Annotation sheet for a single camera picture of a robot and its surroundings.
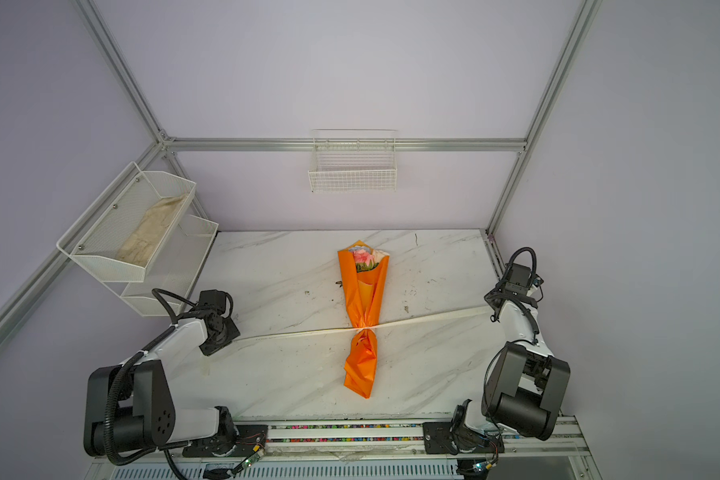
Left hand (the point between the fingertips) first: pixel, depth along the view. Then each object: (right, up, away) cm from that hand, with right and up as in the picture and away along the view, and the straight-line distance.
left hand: (221, 341), depth 87 cm
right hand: (+85, +13, +1) cm, 85 cm away
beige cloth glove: (-15, +28, -11) cm, 34 cm away
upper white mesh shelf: (-20, +34, -8) cm, 40 cm away
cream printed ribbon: (+45, +4, +3) cm, 46 cm away
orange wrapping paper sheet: (+42, +14, +11) cm, 46 cm away
